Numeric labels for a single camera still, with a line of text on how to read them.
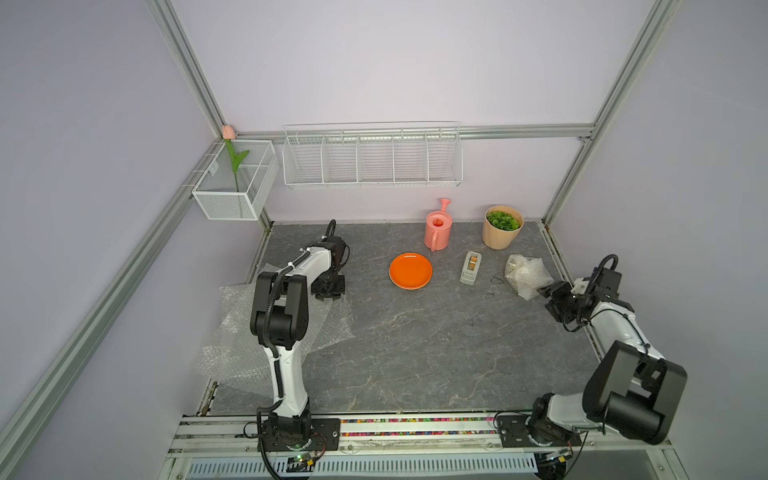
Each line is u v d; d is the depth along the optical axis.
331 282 0.86
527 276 1.01
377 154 0.97
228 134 0.89
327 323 0.93
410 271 1.03
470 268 1.02
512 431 0.74
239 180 0.89
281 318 0.54
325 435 0.74
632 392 0.45
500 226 1.02
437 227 1.05
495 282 1.02
